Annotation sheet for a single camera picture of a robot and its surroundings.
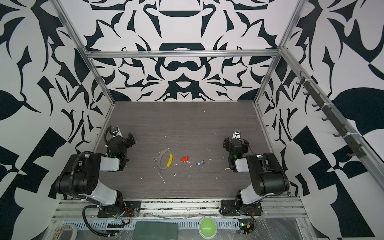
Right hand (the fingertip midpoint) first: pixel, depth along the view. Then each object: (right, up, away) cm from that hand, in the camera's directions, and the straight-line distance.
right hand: (237, 137), depth 93 cm
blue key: (-24, -15, -4) cm, 29 cm away
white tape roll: (-80, -39, -26) cm, 93 cm away
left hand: (-71, +3, -2) cm, 71 cm away
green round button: (-21, -37, -25) cm, 49 cm away
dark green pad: (-45, -39, -25) cm, 64 cm away
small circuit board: (-2, -38, -22) cm, 44 cm away
